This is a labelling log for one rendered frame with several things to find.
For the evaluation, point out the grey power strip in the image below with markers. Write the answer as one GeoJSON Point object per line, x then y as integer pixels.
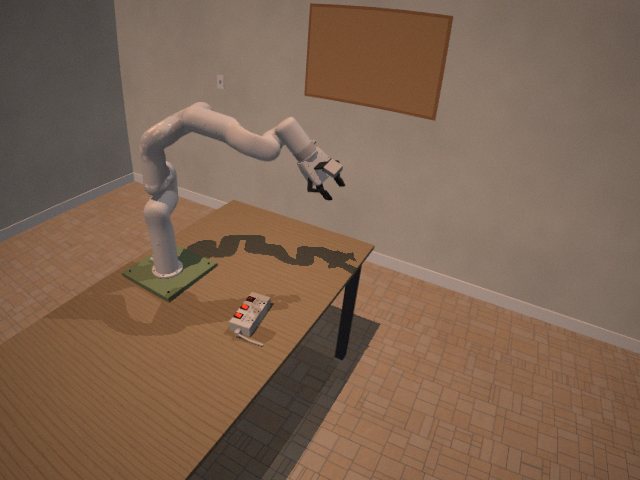
{"type": "Point", "coordinates": [249, 315]}

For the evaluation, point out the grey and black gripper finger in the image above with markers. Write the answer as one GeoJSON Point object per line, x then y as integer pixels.
{"type": "Point", "coordinates": [339, 181]}
{"type": "Point", "coordinates": [320, 189]}

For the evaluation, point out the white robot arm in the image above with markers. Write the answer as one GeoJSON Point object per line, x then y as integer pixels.
{"type": "Point", "coordinates": [161, 182]}

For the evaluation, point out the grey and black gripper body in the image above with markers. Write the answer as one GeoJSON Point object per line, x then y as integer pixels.
{"type": "Point", "coordinates": [307, 166]}

